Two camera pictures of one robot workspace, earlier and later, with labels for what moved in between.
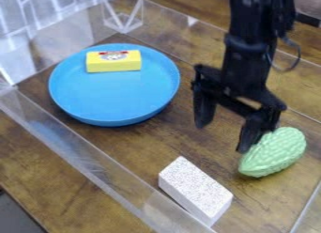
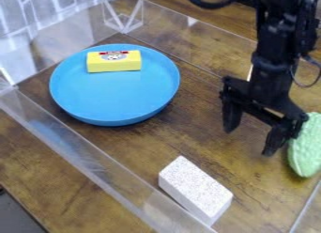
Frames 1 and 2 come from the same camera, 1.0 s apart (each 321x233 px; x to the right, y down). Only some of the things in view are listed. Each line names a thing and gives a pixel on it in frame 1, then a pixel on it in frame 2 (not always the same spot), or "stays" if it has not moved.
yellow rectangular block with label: (113, 61) stays
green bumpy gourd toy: (276, 152) → (305, 147)
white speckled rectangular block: (194, 191) stays
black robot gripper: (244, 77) → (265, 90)
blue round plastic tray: (114, 99) stays
